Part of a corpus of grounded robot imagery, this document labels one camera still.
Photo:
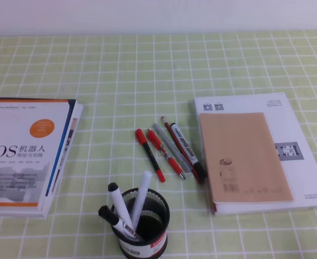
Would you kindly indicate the white pen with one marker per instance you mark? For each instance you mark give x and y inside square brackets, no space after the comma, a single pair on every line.
[140,198]

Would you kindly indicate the grey pen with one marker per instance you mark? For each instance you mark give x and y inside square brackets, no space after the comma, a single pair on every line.
[172,148]

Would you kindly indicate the red gel pen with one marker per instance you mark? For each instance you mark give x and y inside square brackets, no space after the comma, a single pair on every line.
[160,147]

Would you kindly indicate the black mesh pen holder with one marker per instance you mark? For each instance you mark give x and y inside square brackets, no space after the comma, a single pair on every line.
[152,228]

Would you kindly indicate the red and black marker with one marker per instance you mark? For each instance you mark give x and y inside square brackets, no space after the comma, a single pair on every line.
[143,142]

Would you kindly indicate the red pencil with eraser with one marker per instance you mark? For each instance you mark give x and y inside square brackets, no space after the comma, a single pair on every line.
[181,150]

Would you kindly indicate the black and white whiteboard marker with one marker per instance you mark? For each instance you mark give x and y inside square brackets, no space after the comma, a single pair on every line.
[200,173]

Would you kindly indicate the white marker black cap upright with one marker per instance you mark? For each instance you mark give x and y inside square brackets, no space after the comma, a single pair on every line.
[119,203]

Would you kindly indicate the tan kraft notebook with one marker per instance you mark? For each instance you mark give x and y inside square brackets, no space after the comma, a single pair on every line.
[242,162]

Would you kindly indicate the white marker black cap leaning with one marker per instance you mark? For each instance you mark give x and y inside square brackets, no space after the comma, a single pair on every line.
[117,223]

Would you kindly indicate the white ROS textbook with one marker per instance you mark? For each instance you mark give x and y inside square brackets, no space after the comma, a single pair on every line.
[20,151]

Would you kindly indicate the white book under textbook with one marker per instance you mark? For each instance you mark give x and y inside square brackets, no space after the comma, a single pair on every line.
[66,151]

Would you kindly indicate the large white book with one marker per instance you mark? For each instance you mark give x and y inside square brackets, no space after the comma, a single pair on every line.
[293,150]

